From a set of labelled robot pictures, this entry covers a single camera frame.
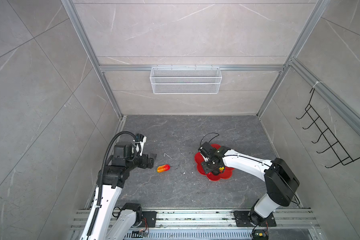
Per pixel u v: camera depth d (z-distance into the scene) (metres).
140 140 0.61
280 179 0.47
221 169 0.89
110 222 0.43
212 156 0.64
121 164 0.51
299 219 0.75
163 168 0.88
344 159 0.58
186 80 1.01
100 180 0.44
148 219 0.73
